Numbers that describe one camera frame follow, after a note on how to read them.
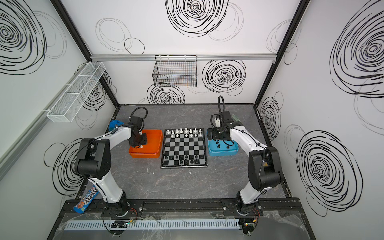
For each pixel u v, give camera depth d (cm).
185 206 76
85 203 75
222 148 96
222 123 72
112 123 96
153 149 94
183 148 94
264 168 45
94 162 49
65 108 72
